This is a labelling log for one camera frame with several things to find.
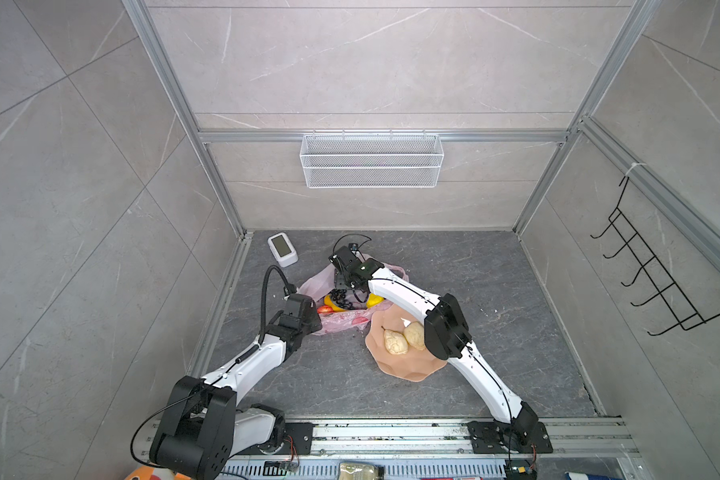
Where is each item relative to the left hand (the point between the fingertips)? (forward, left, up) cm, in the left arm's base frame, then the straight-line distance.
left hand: (311, 309), depth 90 cm
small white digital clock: (+27, +13, -3) cm, 30 cm away
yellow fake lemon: (+3, -19, -1) cm, 20 cm away
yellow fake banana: (+6, -5, -5) cm, 9 cm away
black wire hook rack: (-20, -80, +27) cm, 87 cm away
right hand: (+13, -10, -3) cm, 17 cm away
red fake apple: (+1, -4, -2) cm, 4 cm away
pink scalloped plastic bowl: (-16, -30, -5) cm, 35 cm away
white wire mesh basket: (+44, -20, +23) cm, 54 cm away
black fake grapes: (+7, -8, -5) cm, 12 cm away
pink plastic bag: (-5, -8, +1) cm, 9 cm away
